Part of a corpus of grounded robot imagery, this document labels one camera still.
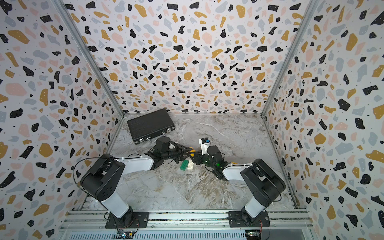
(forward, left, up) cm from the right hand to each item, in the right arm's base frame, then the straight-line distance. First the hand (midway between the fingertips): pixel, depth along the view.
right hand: (191, 153), depth 87 cm
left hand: (0, -2, +3) cm, 4 cm away
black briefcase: (+24, +31, -3) cm, 39 cm away
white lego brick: (-3, +1, -9) cm, 10 cm away
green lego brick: (-3, +5, -9) cm, 10 cm away
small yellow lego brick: (-1, -1, +1) cm, 2 cm away
